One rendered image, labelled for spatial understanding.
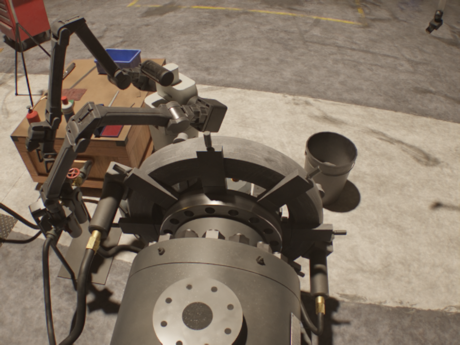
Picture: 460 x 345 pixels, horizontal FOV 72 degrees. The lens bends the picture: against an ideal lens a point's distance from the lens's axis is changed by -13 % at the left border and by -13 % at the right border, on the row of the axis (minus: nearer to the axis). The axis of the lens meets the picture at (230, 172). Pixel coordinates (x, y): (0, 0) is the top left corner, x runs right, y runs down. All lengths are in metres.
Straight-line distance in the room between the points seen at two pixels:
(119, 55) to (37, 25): 2.28
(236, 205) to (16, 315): 1.44
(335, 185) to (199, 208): 1.15
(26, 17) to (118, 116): 3.75
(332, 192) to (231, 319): 1.49
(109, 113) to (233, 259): 0.60
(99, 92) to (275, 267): 1.84
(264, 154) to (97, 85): 1.71
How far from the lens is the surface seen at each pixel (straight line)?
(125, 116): 1.22
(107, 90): 2.51
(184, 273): 0.96
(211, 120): 1.45
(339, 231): 1.37
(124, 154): 2.11
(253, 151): 1.12
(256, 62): 3.71
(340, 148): 2.29
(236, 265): 0.97
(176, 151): 1.16
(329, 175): 2.08
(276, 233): 1.26
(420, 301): 2.13
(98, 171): 2.32
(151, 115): 1.28
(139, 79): 1.73
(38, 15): 4.90
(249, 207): 1.18
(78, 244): 2.22
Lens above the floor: 1.72
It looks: 45 degrees down
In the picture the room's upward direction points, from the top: straight up
